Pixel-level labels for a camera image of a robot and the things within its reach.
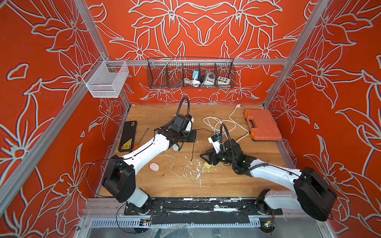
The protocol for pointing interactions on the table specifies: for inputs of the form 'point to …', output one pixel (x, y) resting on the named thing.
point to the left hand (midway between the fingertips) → (197, 135)
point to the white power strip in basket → (210, 78)
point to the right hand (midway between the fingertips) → (200, 155)
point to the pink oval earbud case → (154, 166)
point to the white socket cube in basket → (222, 80)
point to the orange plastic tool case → (262, 125)
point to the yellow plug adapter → (207, 165)
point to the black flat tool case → (128, 138)
